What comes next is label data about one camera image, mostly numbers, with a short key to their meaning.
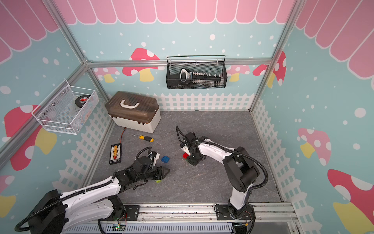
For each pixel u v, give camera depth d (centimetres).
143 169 65
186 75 89
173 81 88
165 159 90
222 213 74
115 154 94
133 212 74
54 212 41
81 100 79
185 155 92
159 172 73
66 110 123
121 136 104
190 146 71
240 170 47
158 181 83
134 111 93
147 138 103
